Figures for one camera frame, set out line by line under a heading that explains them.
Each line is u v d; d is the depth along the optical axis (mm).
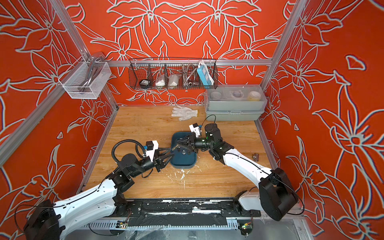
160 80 901
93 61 869
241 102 1054
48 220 403
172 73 999
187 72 814
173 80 949
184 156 920
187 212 727
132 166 554
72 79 781
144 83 951
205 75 876
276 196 407
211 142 619
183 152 917
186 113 1139
